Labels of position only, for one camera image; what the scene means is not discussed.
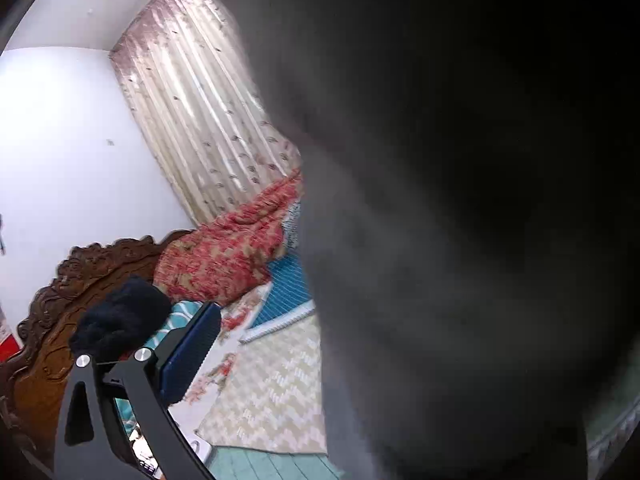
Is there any red floral quilt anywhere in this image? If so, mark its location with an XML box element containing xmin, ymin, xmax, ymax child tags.
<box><xmin>152</xmin><ymin>170</ymin><xmax>303</xmax><ymax>307</ymax></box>

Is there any cream patterned bed sheet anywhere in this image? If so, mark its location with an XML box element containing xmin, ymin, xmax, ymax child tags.
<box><xmin>170</xmin><ymin>285</ymin><xmax>346</xmax><ymax>480</ymax></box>

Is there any dark fuzzy cloth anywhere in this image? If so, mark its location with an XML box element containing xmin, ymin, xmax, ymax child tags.
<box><xmin>69</xmin><ymin>275</ymin><xmax>173</xmax><ymax>362</ymax></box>

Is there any grey puffer jacket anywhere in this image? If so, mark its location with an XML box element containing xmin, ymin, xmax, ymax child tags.
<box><xmin>170</xmin><ymin>0</ymin><xmax>640</xmax><ymax>480</ymax></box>

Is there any pink patterned curtain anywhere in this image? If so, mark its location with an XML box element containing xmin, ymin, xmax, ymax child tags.
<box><xmin>110</xmin><ymin>0</ymin><xmax>303</xmax><ymax>227</ymax></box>

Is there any patchwork floral quilt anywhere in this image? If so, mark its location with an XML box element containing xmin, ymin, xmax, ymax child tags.
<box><xmin>282</xmin><ymin>200</ymin><xmax>303</xmax><ymax>250</ymax></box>

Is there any carved wooden headboard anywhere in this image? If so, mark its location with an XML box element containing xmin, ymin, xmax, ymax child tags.
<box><xmin>0</xmin><ymin>230</ymin><xmax>196</xmax><ymax>480</ymax></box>

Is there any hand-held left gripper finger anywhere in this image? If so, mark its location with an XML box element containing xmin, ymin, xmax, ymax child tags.
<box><xmin>52</xmin><ymin>301</ymin><xmax>223</xmax><ymax>480</ymax></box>

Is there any teal patterned pillow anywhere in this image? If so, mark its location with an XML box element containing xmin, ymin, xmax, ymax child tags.
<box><xmin>112</xmin><ymin>300</ymin><xmax>206</xmax><ymax>441</ymax></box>

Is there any blue checked cloth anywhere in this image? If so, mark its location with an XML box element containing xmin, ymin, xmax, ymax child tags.
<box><xmin>240</xmin><ymin>250</ymin><xmax>317</xmax><ymax>345</ymax></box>

